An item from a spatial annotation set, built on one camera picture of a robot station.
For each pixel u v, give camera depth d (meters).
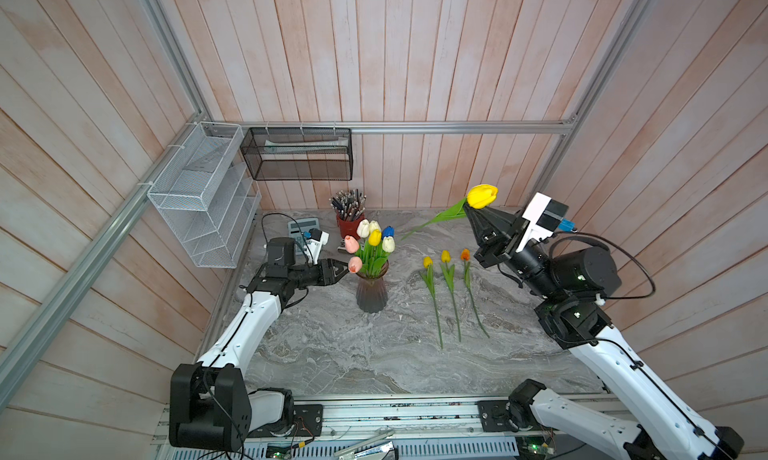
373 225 0.76
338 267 0.77
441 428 0.73
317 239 0.73
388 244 0.73
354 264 0.70
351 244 0.72
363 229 0.75
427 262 1.01
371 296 0.97
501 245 0.46
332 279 0.72
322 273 0.70
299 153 1.04
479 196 0.44
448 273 1.01
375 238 0.73
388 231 0.76
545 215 0.38
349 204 0.98
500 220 0.46
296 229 1.08
